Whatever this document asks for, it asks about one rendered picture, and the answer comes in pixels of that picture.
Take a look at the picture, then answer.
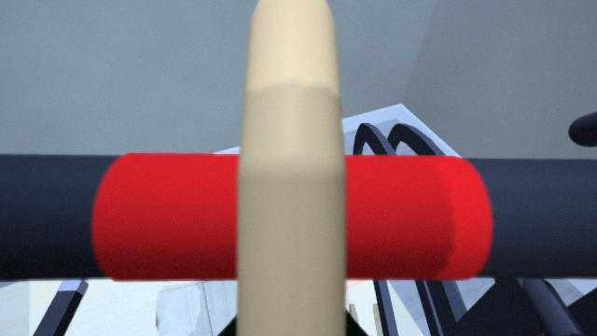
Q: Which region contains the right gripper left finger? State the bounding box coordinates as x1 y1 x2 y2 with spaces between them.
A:
217 316 236 336

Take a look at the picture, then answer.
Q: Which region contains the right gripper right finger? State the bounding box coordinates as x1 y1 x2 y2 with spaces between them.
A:
346 309 369 336

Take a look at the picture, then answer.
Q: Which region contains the black wire hanger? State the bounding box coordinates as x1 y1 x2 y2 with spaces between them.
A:
353 112 597 336
387 123 597 336

